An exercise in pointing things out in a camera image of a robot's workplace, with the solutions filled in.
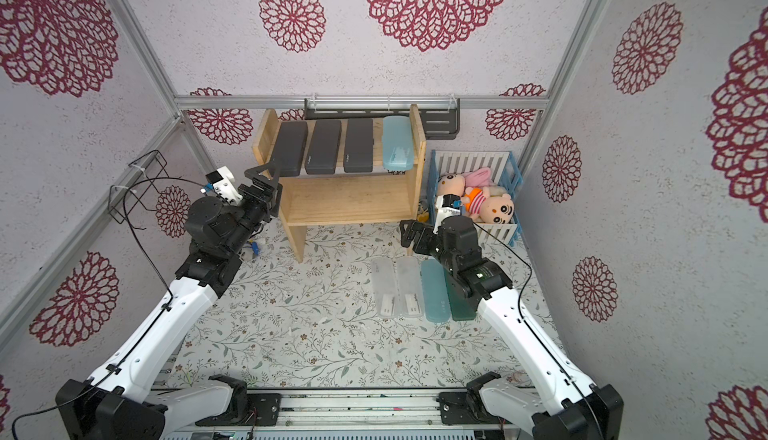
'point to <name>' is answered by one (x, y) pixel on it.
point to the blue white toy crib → (504, 173)
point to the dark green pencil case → (462, 307)
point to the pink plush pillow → (478, 178)
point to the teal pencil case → (435, 289)
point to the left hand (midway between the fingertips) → (282, 172)
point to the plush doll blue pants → (450, 184)
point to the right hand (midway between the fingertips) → (421, 229)
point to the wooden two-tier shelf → (339, 200)
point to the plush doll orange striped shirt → (484, 207)
